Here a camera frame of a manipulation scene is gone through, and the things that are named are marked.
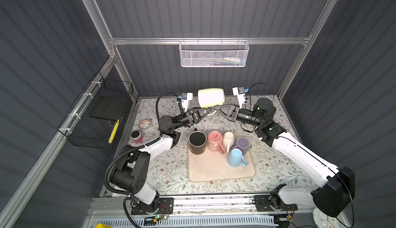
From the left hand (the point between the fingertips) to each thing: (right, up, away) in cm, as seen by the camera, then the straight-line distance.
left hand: (211, 112), depth 65 cm
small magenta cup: (-44, -15, +28) cm, 55 cm away
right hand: (+2, +1, -1) cm, 2 cm away
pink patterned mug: (+3, -18, +19) cm, 27 cm away
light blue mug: (+13, -24, +14) cm, 31 cm away
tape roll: (-43, -8, +40) cm, 59 cm away
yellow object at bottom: (-46, -47, -1) cm, 66 cm away
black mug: (-7, -17, +19) cm, 27 cm away
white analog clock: (+49, -48, +2) cm, 69 cm away
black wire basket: (-57, -5, +7) cm, 58 cm away
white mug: (+11, -16, +21) cm, 29 cm away
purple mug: (+19, -18, +21) cm, 34 cm away
